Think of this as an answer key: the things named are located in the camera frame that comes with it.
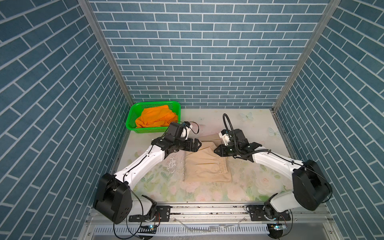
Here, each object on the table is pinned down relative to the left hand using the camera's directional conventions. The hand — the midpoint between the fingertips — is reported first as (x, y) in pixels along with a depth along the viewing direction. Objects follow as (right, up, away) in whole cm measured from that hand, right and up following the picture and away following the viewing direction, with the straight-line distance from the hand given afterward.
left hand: (195, 143), depth 82 cm
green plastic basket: (-46, +21, +30) cm, 58 cm away
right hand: (+11, -4, +4) cm, 12 cm away
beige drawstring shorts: (+6, -13, +5) cm, 16 cm away
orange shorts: (-30, +16, +27) cm, 43 cm away
